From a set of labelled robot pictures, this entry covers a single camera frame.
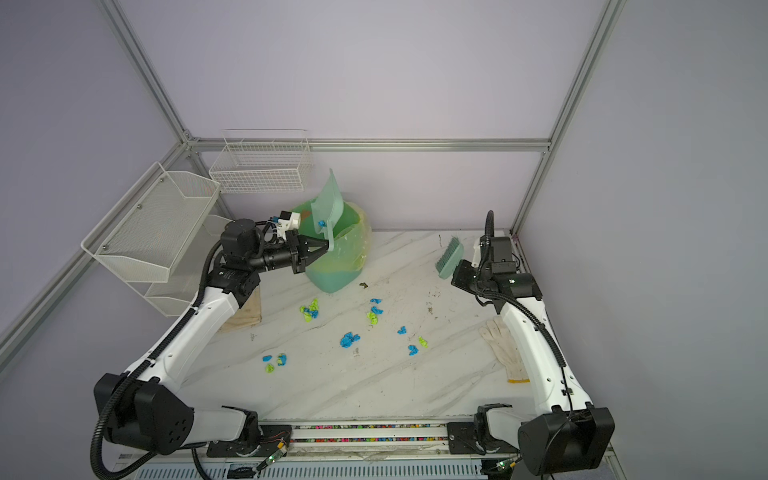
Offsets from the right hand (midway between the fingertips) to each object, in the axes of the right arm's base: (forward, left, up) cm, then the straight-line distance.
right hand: (453, 271), depth 77 cm
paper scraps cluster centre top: (+1, +22, -23) cm, 32 cm away
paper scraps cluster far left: (-16, +49, -23) cm, 56 cm away
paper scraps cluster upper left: (+1, +44, -24) cm, 50 cm away
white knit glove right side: (-11, -19, -26) cm, 33 cm away
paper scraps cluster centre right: (-12, +10, -24) cm, 28 cm away
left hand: (-1, +30, +12) cm, 32 cm away
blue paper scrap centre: (-8, +30, -23) cm, 39 cm away
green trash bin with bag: (+12, +28, +1) cm, 31 cm away
